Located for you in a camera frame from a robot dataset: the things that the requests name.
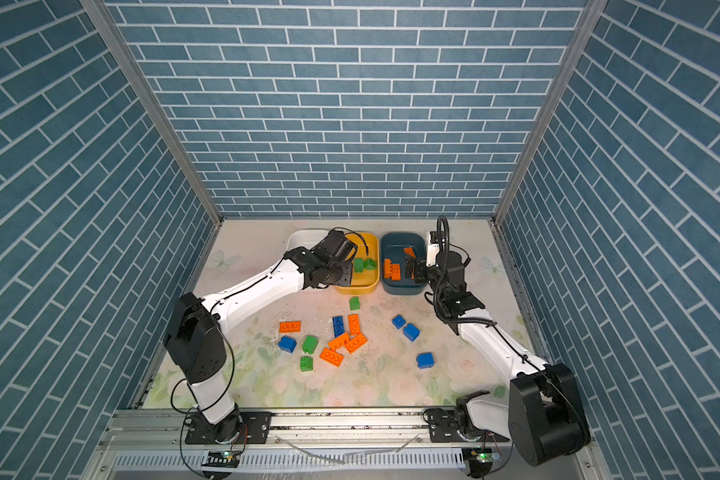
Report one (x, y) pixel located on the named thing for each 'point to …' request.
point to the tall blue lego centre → (338, 325)
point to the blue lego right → (411, 332)
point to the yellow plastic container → (366, 282)
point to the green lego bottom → (306, 364)
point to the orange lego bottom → (331, 356)
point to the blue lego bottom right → (425, 360)
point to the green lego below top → (354, 303)
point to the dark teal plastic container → (392, 247)
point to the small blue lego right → (398, 321)
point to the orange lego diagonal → (338, 342)
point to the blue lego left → (287, 344)
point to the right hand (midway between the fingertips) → (419, 249)
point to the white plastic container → (305, 238)
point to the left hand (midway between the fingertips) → (347, 273)
